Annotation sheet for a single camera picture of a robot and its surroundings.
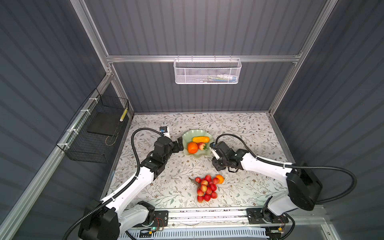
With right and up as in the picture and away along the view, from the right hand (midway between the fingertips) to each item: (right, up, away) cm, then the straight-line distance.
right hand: (217, 162), depth 87 cm
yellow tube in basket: (-53, +25, -7) cm, 59 cm away
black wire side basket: (-66, +13, -21) cm, 70 cm away
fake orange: (-15, +8, +7) cm, 18 cm away
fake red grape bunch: (-7, -10, -12) cm, 17 cm away
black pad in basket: (-59, +23, -11) cm, 64 cm away
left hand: (-25, +15, -6) cm, 29 cm away
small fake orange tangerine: (+1, -8, -4) cm, 9 cm away
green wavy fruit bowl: (-19, +13, +14) cm, 27 cm away
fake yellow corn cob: (-10, +13, +12) cm, 20 cm away
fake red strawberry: (-9, +8, +9) cm, 15 cm away
